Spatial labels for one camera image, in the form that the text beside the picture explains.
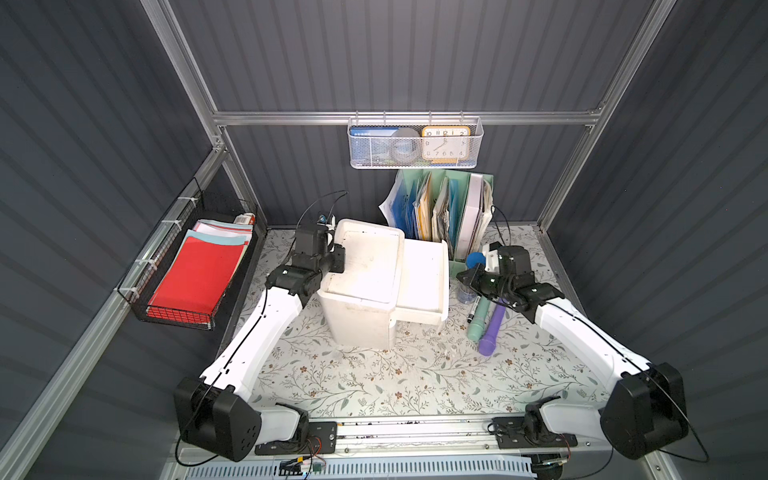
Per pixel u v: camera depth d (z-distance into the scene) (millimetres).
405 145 872
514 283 630
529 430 668
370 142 838
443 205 962
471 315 939
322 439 737
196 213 808
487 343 850
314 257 573
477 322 909
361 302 695
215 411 381
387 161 895
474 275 722
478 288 735
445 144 883
